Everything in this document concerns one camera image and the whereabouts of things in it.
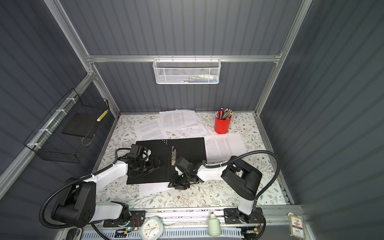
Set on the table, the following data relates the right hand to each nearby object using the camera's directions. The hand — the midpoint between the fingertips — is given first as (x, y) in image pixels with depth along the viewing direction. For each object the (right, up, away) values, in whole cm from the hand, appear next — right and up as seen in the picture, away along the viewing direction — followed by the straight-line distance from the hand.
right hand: (171, 188), depth 82 cm
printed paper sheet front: (-13, -1, +3) cm, 13 cm away
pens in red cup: (+33, +43, +20) cm, 58 cm away
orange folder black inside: (-5, +18, +17) cm, 25 cm away
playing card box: (+61, -13, -12) cm, 64 cm away
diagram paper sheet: (+12, +31, +27) cm, 43 cm away
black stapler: (-42, -14, -16) cm, 47 cm away
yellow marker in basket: (-38, +41, 0) cm, 56 cm away
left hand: (-9, +10, +7) cm, 15 cm away
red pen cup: (+32, +34, +22) cm, 52 cm away
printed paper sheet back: (-1, +40, +34) cm, 53 cm away
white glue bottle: (+22, -9, -16) cm, 29 cm away
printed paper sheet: (-21, +32, +30) cm, 49 cm away
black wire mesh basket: (-50, +30, -10) cm, 60 cm away
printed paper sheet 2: (+33, +21, +18) cm, 43 cm away
